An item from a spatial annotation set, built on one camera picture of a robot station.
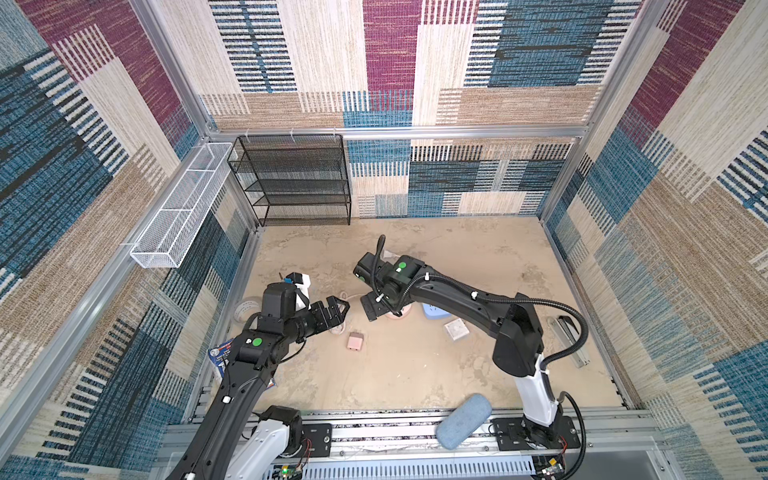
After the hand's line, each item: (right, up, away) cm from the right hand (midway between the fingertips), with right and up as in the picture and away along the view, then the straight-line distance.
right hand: (389, 306), depth 84 cm
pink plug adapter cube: (-10, -11, +5) cm, 16 cm away
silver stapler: (+52, -9, +5) cm, 53 cm away
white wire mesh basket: (-53, +17, -13) cm, 57 cm away
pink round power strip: (+5, -4, +10) cm, 12 cm away
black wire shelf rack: (-34, +41, +26) cm, 59 cm away
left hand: (-13, +2, -9) cm, 16 cm away
